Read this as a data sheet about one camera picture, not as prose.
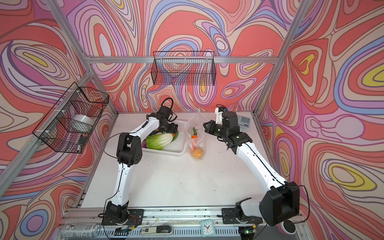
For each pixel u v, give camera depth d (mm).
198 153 905
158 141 936
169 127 939
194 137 934
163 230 660
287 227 667
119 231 717
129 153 618
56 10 691
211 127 677
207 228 690
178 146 1006
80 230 664
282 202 394
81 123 703
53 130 664
